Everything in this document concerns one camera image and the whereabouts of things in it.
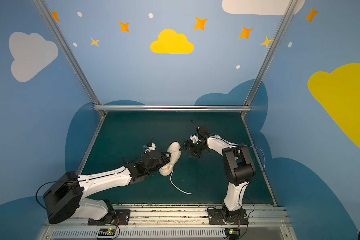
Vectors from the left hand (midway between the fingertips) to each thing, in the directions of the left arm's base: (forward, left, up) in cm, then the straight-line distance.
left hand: (169, 154), depth 84 cm
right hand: (+7, -10, -7) cm, 13 cm away
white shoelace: (-8, -1, -12) cm, 15 cm away
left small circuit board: (-35, +30, -16) cm, 49 cm away
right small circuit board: (-35, -33, -16) cm, 51 cm away
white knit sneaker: (+11, -2, -10) cm, 15 cm away
